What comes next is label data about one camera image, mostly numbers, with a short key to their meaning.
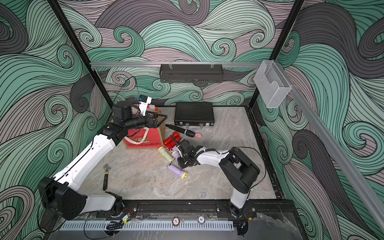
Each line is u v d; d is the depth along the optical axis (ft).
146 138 2.76
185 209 2.44
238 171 1.51
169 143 3.12
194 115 3.43
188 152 2.30
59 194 1.24
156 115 2.08
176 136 3.31
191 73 3.14
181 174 2.68
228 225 2.29
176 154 2.93
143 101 2.08
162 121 2.20
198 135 3.29
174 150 2.99
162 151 3.02
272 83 2.59
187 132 3.25
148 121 2.08
